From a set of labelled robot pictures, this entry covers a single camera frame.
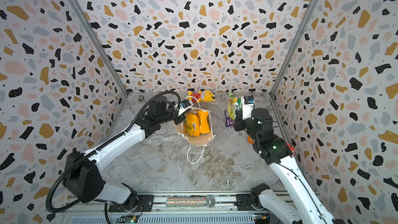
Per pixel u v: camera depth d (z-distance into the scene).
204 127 0.90
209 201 0.71
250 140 0.95
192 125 0.88
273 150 0.46
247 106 0.57
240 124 0.60
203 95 1.12
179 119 0.70
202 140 0.84
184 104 0.66
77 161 0.40
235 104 0.67
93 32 0.86
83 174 0.41
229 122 1.03
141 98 1.17
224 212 0.73
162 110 0.64
